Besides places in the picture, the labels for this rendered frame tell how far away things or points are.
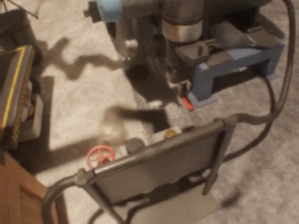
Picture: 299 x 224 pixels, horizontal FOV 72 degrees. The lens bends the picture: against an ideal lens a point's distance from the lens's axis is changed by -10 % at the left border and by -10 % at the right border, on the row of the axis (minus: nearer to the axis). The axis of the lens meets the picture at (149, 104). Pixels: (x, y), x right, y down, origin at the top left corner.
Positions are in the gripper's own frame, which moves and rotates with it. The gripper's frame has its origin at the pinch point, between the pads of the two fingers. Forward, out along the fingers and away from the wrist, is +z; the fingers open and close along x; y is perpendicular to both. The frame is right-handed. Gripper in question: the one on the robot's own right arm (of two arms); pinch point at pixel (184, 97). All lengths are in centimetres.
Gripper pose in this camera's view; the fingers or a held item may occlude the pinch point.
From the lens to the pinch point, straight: 66.8
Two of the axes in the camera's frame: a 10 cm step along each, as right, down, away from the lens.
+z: 0.8, 6.4, 7.7
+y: -3.6, -7.0, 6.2
